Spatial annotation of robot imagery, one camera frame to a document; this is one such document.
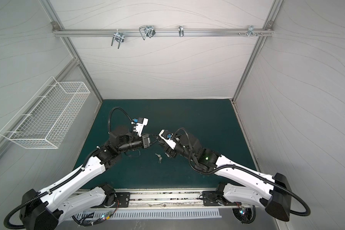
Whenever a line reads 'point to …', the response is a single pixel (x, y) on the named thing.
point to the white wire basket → (45, 120)
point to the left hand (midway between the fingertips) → (162, 136)
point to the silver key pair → (160, 157)
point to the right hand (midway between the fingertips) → (166, 134)
